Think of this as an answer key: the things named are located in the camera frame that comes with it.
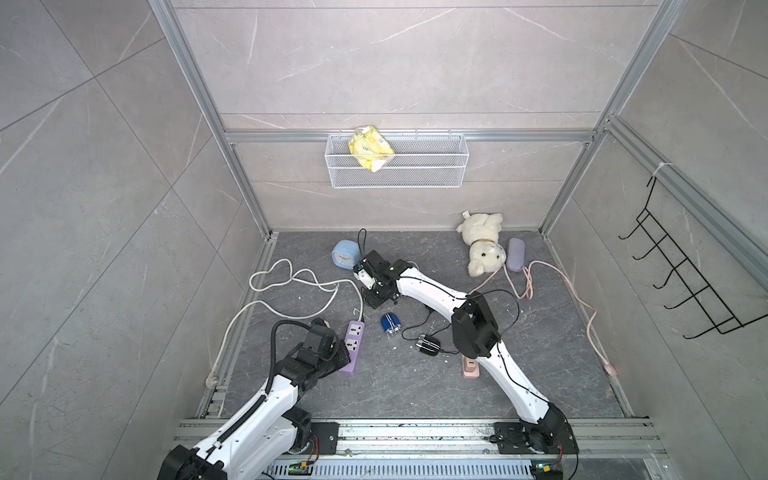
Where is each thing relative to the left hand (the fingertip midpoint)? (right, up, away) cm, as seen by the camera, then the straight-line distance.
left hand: (351, 347), depth 85 cm
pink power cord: (+78, -7, +3) cm, 78 cm away
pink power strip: (+34, -5, -4) cm, 34 cm away
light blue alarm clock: (-4, +27, +17) cm, 33 cm away
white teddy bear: (+45, +36, +24) cm, 63 cm away
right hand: (+6, +13, +14) cm, 20 cm away
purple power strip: (0, +2, +3) cm, 4 cm away
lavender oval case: (+58, +25, +23) cm, 67 cm away
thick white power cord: (-33, +20, +22) cm, 44 cm away
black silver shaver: (+23, 0, +1) cm, 23 cm away
